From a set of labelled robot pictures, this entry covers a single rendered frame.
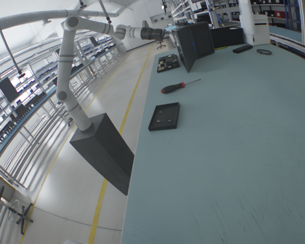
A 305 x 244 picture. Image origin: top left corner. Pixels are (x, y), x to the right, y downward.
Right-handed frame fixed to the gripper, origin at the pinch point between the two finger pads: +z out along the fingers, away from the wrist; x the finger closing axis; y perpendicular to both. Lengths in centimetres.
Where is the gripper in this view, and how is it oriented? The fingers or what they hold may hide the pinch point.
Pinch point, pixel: (174, 33)
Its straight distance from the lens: 84.0
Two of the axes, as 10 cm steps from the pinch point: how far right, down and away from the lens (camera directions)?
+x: -2.7, -0.8, -9.6
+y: -3.3, 9.4, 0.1
